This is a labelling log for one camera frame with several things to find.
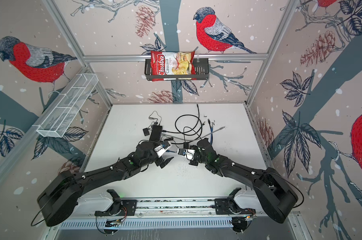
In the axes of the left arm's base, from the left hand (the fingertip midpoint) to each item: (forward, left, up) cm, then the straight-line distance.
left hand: (168, 150), depth 82 cm
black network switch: (+18, +10, -11) cm, 23 cm away
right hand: (0, -8, -3) cm, 9 cm away
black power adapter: (+20, +18, -11) cm, 29 cm away
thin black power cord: (+30, +14, -9) cm, 35 cm away
